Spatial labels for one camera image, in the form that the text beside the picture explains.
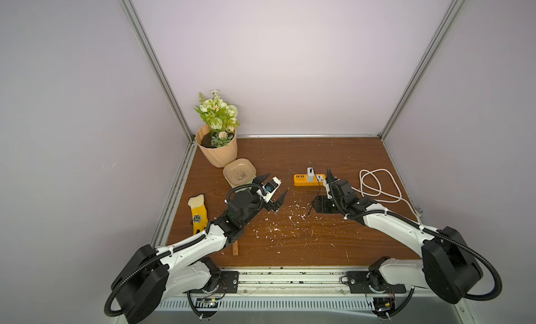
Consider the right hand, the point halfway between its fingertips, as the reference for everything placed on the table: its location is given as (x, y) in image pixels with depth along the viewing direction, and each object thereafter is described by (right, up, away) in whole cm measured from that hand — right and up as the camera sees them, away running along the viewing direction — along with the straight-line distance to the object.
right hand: (317, 201), depth 86 cm
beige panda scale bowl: (-36, +11, +14) cm, 40 cm away
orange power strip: (-6, +7, +12) cm, 15 cm away
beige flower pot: (-46, +18, +11) cm, 51 cm away
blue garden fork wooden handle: (-34, -17, -6) cm, 38 cm away
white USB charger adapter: (-2, +11, +8) cm, 14 cm away
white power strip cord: (+33, +5, +13) cm, 36 cm away
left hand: (-17, +10, -11) cm, 22 cm away
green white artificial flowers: (-43, +36, +6) cm, 56 cm away
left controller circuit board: (-42, -33, -15) cm, 56 cm away
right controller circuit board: (+20, -33, -15) cm, 42 cm away
